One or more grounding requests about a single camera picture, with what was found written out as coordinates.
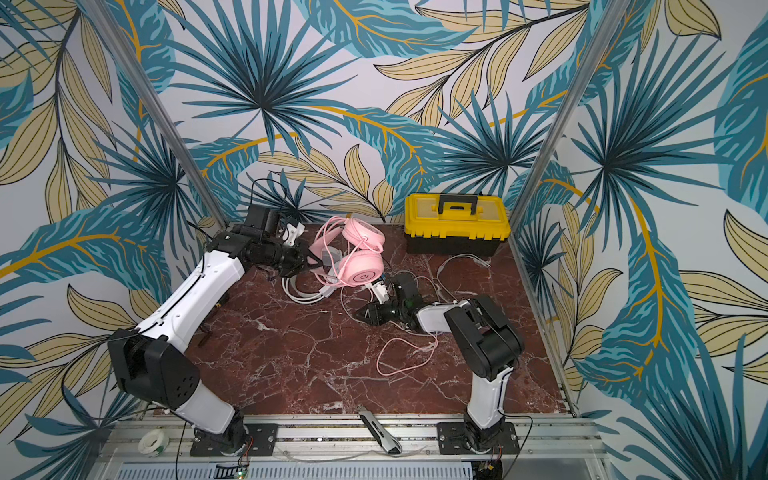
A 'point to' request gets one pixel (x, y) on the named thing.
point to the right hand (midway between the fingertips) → (356, 315)
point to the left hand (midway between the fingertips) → (322, 263)
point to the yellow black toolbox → (455, 224)
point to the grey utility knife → (390, 443)
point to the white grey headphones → (330, 285)
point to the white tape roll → (154, 443)
